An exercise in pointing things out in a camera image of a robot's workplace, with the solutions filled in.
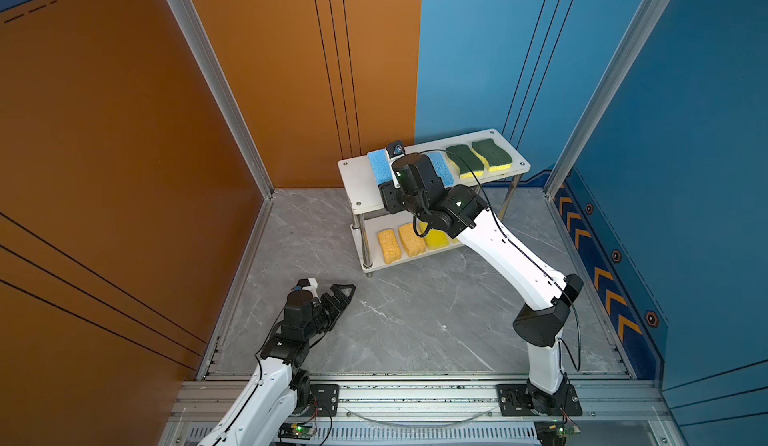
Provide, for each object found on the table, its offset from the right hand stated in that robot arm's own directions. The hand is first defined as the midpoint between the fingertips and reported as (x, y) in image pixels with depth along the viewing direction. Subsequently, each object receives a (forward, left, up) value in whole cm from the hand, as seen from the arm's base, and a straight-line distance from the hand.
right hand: (389, 183), depth 72 cm
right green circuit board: (-46, -38, -38) cm, 71 cm away
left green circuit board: (-46, +22, -37) cm, 63 cm away
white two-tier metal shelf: (+15, +8, -28) cm, 33 cm away
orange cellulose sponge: (0, +1, -27) cm, 27 cm away
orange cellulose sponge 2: (+2, -7, -27) cm, 28 cm away
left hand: (-15, +12, -27) cm, 34 cm away
